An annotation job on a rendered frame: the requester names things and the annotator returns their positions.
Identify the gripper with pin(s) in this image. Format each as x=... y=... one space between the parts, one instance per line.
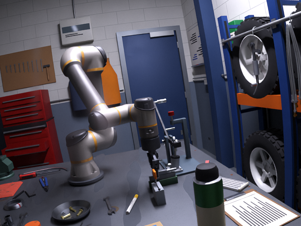
x=150 y=141

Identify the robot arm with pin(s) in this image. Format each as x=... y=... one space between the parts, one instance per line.
x=77 y=77

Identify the green block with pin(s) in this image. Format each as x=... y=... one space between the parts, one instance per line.
x=169 y=180

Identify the grey block tray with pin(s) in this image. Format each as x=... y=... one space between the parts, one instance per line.
x=158 y=196

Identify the red stop screw knob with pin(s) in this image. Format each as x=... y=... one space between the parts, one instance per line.
x=171 y=113

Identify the grey handbrake lever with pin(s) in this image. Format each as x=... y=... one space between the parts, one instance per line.
x=161 y=101

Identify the grey open-end wrench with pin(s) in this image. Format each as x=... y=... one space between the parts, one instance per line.
x=109 y=204

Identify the thin grey rod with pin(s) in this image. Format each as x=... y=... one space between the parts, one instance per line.
x=170 y=129

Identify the white marker with yellow cap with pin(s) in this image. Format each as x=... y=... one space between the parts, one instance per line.
x=131 y=204

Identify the blue and yellow card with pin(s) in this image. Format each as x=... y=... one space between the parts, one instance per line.
x=153 y=223

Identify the green flask with black cap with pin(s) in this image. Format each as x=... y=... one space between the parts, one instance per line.
x=209 y=200

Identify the white ribbed pad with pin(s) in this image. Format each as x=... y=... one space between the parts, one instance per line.
x=234 y=183

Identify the orange bottle-shaped sign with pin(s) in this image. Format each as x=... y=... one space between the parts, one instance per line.
x=113 y=87

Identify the brass bolt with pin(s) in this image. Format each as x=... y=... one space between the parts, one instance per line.
x=80 y=211
x=65 y=215
x=72 y=208

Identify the blue lift column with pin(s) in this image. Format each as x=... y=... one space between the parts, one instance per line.
x=212 y=94

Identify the black round dish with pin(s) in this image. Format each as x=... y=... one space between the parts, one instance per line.
x=70 y=213

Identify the black tyre with grey rim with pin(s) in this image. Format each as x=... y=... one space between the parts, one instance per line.
x=263 y=164

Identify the brown clipboard with paper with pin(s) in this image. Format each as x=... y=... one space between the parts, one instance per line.
x=261 y=209

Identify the red tool chest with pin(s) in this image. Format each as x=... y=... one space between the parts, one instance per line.
x=25 y=131

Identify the black hex key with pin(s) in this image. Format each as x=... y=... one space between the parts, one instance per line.
x=23 y=194

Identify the orange round object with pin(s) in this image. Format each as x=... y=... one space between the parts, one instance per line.
x=31 y=223

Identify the grey hanging air tool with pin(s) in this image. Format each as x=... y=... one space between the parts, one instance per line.
x=255 y=64

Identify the dark grey spanner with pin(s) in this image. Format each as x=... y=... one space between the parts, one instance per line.
x=21 y=218

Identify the orange-red sheet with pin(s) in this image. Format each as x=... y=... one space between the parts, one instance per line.
x=9 y=188

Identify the green bench vise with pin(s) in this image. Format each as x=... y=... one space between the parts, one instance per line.
x=6 y=168

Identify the blue tyre rack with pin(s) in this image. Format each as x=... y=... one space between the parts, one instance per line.
x=285 y=94

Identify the brown pegboard with tools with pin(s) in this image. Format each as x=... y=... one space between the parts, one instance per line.
x=25 y=82

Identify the grey tape roll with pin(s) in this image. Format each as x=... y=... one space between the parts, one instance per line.
x=7 y=206

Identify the dark socket pieces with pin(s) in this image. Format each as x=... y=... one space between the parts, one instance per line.
x=8 y=219

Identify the black tyre with white rim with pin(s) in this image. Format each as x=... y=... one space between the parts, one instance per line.
x=270 y=54

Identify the green box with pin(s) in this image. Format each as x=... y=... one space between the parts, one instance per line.
x=235 y=24

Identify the grey conduit pipe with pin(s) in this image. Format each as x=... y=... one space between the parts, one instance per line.
x=74 y=9

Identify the black knobbly tyre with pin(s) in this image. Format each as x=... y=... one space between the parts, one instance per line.
x=258 y=20

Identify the blue-grey handbrake base plate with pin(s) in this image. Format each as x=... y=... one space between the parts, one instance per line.
x=191 y=165

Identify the blue-grey stop bracket post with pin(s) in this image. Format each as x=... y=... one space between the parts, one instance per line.
x=188 y=141

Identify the blue door with grey frame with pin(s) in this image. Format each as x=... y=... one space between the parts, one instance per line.
x=152 y=77

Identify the grey wall shelf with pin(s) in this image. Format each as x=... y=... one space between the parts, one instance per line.
x=199 y=76

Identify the white wall poster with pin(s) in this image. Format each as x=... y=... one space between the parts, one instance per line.
x=196 y=51

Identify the grey wall box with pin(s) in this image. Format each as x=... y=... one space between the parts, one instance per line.
x=76 y=35

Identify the grey hanging rail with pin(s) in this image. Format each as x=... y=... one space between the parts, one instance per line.
x=270 y=24

